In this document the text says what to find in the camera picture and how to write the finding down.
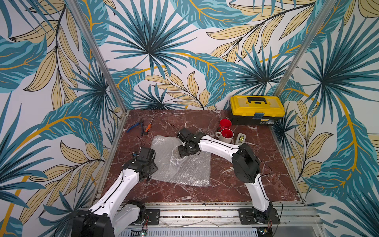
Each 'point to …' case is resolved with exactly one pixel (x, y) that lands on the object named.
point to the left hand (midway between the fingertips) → (150, 172)
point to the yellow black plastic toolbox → (255, 109)
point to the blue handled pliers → (136, 124)
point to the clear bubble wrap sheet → (194, 170)
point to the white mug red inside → (225, 136)
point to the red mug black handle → (224, 123)
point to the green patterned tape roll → (241, 138)
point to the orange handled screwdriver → (149, 126)
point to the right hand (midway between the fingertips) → (183, 152)
